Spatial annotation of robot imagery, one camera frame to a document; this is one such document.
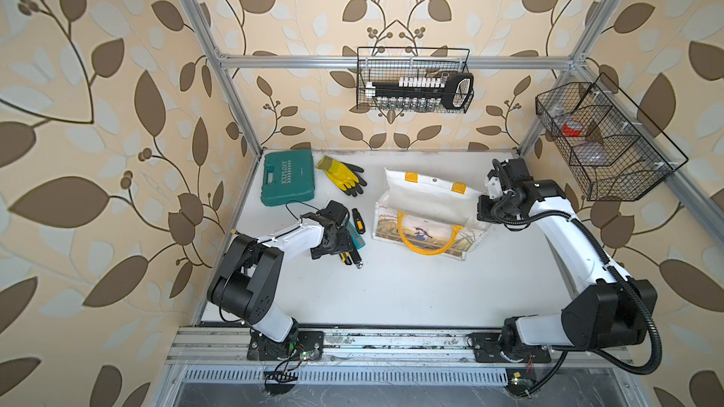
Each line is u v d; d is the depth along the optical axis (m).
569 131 0.81
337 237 0.80
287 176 1.06
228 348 0.76
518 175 0.63
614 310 0.40
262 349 0.74
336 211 0.76
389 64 0.91
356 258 0.91
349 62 0.91
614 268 0.42
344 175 1.11
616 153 0.72
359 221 0.99
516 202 0.58
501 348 0.72
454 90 0.84
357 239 0.94
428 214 0.97
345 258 0.89
